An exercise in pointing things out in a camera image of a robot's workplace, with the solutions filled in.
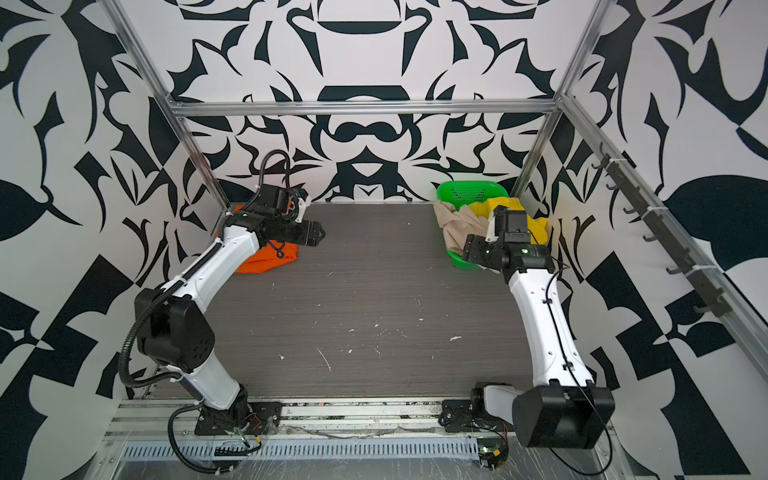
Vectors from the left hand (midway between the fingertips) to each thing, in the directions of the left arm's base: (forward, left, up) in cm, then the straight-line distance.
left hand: (312, 225), depth 86 cm
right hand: (-11, -45, +4) cm, 46 cm away
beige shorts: (+4, -44, -5) cm, 44 cm away
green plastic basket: (+31, -52, -19) cm, 64 cm away
